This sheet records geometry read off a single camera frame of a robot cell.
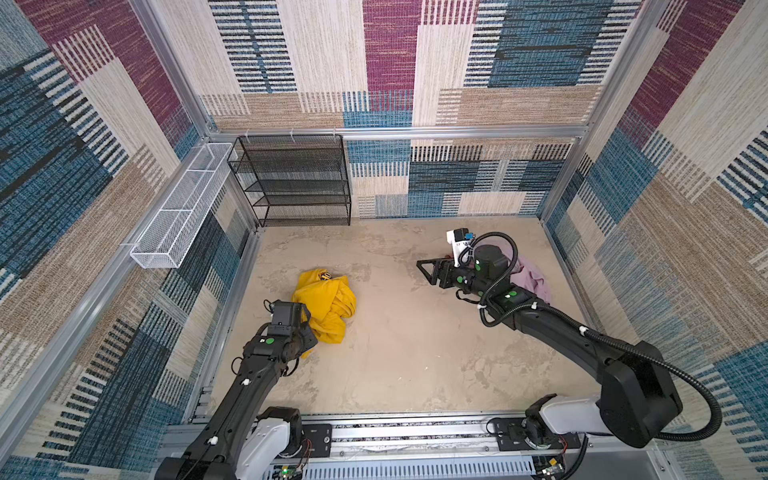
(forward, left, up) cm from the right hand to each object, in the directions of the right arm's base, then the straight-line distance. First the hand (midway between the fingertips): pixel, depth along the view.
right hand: (425, 266), depth 80 cm
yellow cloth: (-3, +27, -12) cm, 29 cm away
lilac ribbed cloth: (+6, -35, -17) cm, 40 cm away
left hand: (-11, +33, -13) cm, 38 cm away
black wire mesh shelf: (+42, +42, -3) cm, 59 cm away
